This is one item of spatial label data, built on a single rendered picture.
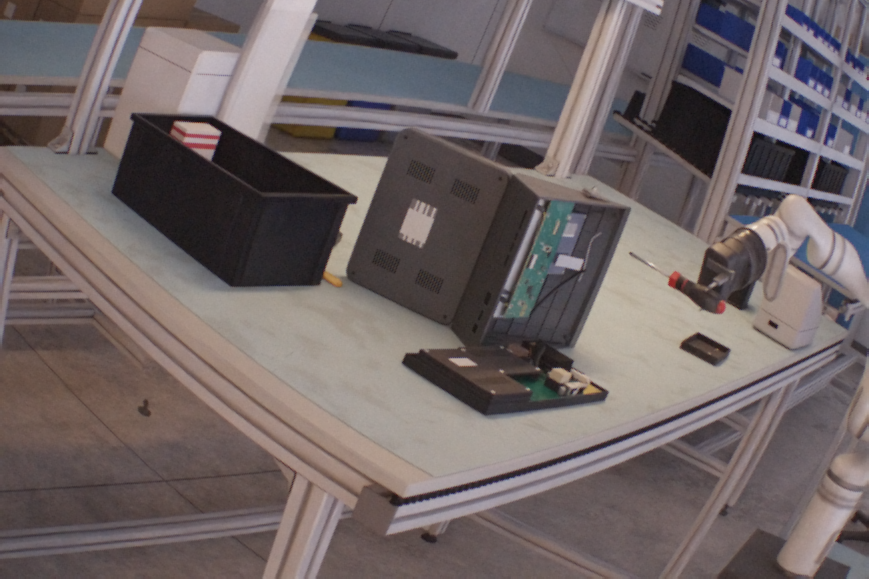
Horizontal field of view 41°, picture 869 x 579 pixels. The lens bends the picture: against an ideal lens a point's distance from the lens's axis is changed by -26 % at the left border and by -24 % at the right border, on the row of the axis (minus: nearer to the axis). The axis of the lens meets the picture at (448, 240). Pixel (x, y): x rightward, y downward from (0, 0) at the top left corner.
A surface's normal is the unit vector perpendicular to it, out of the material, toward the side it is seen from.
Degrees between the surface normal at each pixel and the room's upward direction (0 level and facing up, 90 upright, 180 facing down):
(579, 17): 90
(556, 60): 90
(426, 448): 0
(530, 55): 90
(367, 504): 90
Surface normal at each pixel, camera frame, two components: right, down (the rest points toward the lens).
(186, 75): -0.53, 0.00
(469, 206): -0.30, 0.11
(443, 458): 0.36, -0.91
